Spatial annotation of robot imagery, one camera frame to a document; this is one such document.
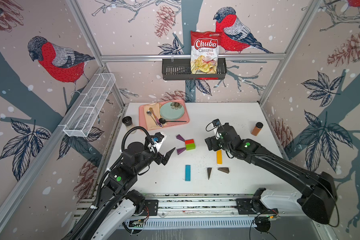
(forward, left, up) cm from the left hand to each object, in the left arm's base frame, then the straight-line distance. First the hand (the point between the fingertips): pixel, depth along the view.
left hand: (168, 139), depth 68 cm
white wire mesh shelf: (+7, +44, +3) cm, 45 cm away
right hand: (+7, -22, -10) cm, 25 cm away
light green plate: (+42, +3, -27) cm, 50 cm away
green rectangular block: (+10, -11, -27) cm, 31 cm away
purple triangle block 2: (+7, -4, -26) cm, 27 cm away
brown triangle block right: (-5, -30, -26) cm, 40 cm away
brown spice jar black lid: (+19, -55, -21) cm, 61 cm away
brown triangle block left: (-6, -21, -26) cm, 34 cm away
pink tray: (+35, -8, -27) cm, 45 cm away
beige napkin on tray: (+38, +18, -28) cm, 51 cm away
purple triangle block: (+17, -4, -27) cm, 32 cm away
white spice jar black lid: (+24, +31, -17) cm, 43 cm away
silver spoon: (+39, +21, -27) cm, 52 cm away
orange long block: (+3, -29, -27) cm, 40 cm away
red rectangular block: (+15, -10, -28) cm, 33 cm away
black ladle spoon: (+31, +9, -27) cm, 42 cm away
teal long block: (-6, -9, -28) cm, 30 cm away
